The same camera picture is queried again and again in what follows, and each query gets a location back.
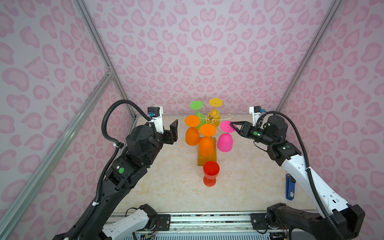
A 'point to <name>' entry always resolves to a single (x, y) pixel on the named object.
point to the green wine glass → (197, 105)
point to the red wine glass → (211, 170)
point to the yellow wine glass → (214, 116)
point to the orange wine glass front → (206, 144)
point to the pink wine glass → (225, 141)
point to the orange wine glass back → (192, 135)
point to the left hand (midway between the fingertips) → (169, 117)
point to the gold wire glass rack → (201, 159)
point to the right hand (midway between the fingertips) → (232, 123)
